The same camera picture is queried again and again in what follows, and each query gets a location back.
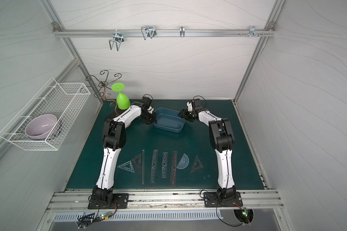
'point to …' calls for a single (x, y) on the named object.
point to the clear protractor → (183, 162)
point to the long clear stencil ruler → (153, 166)
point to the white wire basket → (65, 100)
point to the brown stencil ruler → (174, 168)
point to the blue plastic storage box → (168, 120)
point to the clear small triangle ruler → (127, 166)
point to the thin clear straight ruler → (143, 167)
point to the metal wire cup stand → (103, 83)
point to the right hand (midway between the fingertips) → (181, 114)
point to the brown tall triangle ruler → (139, 167)
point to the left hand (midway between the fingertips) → (157, 121)
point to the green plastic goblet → (122, 101)
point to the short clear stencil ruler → (164, 165)
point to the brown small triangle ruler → (193, 169)
